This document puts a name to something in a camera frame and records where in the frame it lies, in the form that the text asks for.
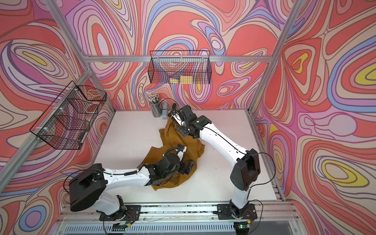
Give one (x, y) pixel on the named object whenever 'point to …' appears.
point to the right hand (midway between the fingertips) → (186, 127)
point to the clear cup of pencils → (156, 108)
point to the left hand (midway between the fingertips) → (191, 161)
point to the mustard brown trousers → (173, 137)
